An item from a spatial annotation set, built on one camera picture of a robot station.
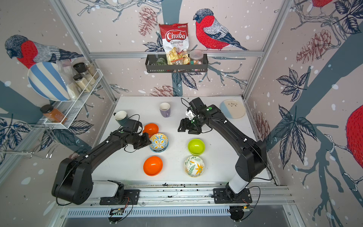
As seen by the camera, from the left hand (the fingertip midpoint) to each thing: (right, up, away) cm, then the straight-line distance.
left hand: (153, 138), depth 86 cm
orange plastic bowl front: (0, -16, -4) cm, 16 cm away
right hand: (+18, +7, -8) cm, 21 cm away
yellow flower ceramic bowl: (+25, -16, -3) cm, 30 cm away
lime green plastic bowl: (+27, -6, +4) cm, 28 cm away
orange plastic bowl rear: (-4, +5, +11) cm, 13 cm away
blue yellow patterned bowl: (+3, -3, +4) cm, 6 cm away
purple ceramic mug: (+5, +18, +15) cm, 24 cm away
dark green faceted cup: (-27, +13, +15) cm, 33 cm away
